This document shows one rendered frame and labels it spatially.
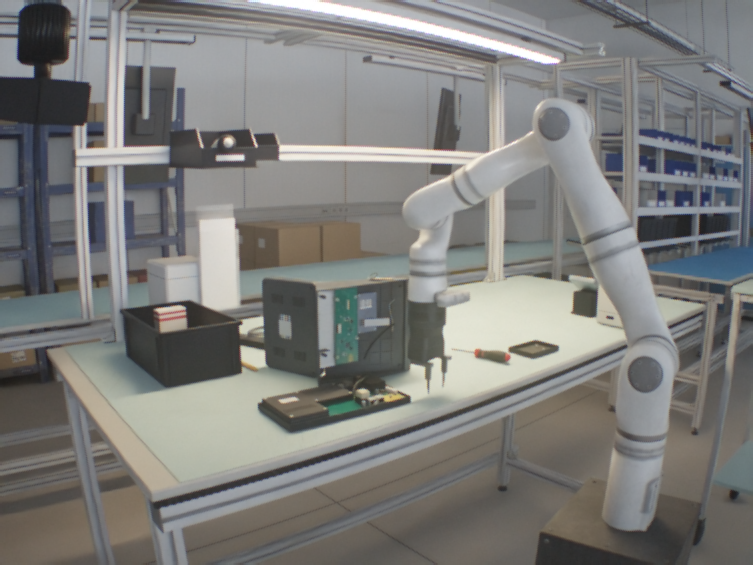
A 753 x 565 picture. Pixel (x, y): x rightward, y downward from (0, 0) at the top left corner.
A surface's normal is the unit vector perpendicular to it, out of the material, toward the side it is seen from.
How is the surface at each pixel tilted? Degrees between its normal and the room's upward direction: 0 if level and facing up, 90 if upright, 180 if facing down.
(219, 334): 90
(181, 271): 90
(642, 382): 93
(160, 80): 98
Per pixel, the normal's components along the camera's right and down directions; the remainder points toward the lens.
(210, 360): 0.64, 0.13
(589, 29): -0.77, 0.11
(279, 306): -0.53, 0.15
